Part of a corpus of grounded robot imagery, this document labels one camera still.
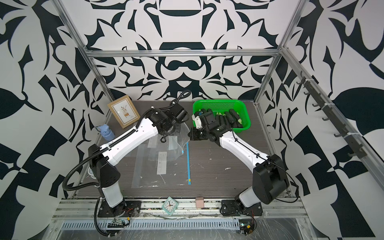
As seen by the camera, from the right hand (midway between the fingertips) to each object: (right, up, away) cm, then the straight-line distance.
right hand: (187, 132), depth 82 cm
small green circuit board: (-31, -39, -15) cm, 52 cm away
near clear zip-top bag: (-15, -20, +7) cm, 26 cm away
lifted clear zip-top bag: (-14, -11, +12) cm, 21 cm away
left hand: (-8, +3, -2) cm, 9 cm away
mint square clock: (-8, -35, -8) cm, 37 cm away
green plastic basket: (+36, +16, +27) cm, 48 cm away
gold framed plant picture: (-42, +12, +20) cm, 48 cm away
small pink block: (+6, -34, -6) cm, 35 cm away
